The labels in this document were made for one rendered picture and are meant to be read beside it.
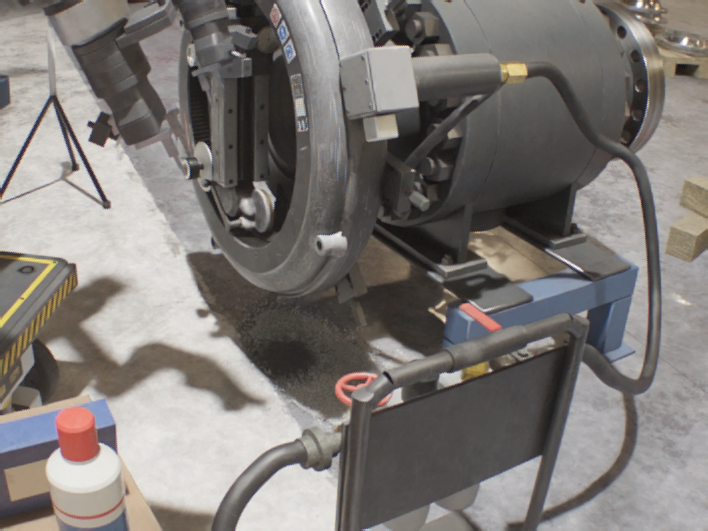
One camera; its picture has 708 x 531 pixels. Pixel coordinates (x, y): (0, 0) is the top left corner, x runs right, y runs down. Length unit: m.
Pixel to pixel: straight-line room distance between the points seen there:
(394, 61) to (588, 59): 0.70
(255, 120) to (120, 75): 0.82
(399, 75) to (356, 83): 0.07
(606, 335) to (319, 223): 0.92
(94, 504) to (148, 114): 0.48
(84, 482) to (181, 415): 1.15
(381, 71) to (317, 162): 0.21
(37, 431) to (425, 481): 0.54
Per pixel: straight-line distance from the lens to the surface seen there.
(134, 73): 0.97
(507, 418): 1.18
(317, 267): 1.56
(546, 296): 1.87
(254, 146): 1.77
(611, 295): 2.06
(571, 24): 1.94
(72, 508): 0.70
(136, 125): 0.98
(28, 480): 0.88
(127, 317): 2.18
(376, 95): 1.31
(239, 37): 1.32
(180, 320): 2.16
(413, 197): 1.43
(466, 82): 1.44
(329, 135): 1.41
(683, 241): 2.82
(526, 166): 1.84
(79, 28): 0.94
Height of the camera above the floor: 1.10
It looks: 26 degrees down
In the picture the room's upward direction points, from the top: 3 degrees clockwise
